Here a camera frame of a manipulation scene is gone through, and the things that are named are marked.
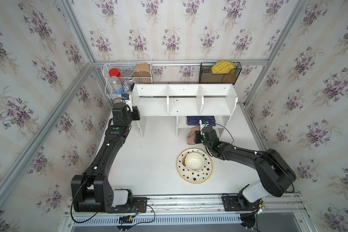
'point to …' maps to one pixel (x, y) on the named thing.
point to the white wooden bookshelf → (202, 104)
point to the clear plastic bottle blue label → (117, 86)
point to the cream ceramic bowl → (195, 161)
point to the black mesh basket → (206, 76)
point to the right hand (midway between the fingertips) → (196, 131)
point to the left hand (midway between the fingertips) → (138, 107)
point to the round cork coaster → (230, 78)
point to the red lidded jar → (114, 72)
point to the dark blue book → (195, 120)
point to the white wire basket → (120, 79)
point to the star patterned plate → (194, 177)
